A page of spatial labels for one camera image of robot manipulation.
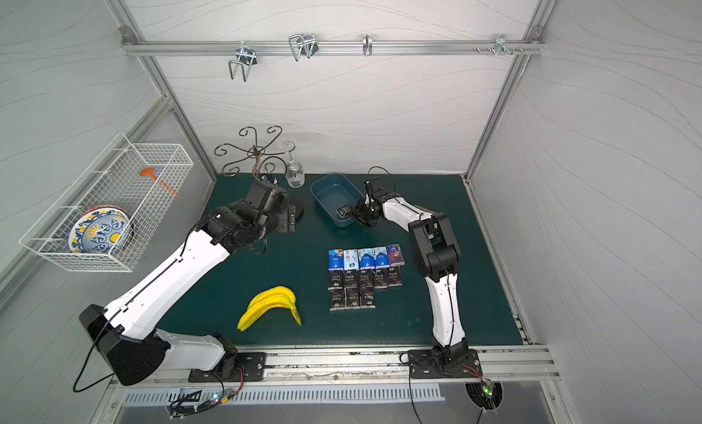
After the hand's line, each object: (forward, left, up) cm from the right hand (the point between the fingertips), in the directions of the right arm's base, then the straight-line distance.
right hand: (351, 214), depth 102 cm
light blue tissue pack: (-17, -6, -3) cm, 18 cm away
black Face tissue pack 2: (-24, -6, -3) cm, 26 cm away
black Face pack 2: (-31, -7, -3) cm, 32 cm away
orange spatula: (-8, +58, +28) cm, 64 cm away
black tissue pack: (-31, +2, -3) cm, 31 cm away
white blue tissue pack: (-18, -1, -3) cm, 18 cm away
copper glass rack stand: (+3, +28, +27) cm, 39 cm away
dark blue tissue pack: (-18, +4, -3) cm, 19 cm away
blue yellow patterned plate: (-29, +55, +30) cm, 69 cm away
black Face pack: (-31, -2, -3) cm, 31 cm away
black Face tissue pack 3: (-24, -11, -3) cm, 26 cm away
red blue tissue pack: (-15, -17, -3) cm, 23 cm away
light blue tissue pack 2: (-16, -11, -3) cm, 20 cm away
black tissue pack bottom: (+3, +3, -2) cm, 5 cm away
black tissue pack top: (-23, -16, -3) cm, 28 cm away
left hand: (-17, +18, +22) cm, 33 cm away
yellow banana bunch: (-33, +20, +1) cm, 38 cm away
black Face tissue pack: (-25, -2, -3) cm, 25 cm away
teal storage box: (+15, +9, -5) cm, 18 cm away
